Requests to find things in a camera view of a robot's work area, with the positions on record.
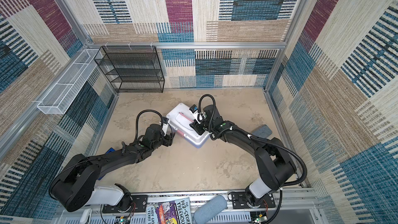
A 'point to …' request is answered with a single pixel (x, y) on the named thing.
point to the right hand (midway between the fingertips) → (193, 124)
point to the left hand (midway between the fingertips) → (169, 129)
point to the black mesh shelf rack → (131, 69)
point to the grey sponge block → (263, 131)
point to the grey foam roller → (210, 210)
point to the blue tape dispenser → (110, 150)
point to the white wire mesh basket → (58, 99)
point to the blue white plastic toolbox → (178, 121)
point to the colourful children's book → (176, 212)
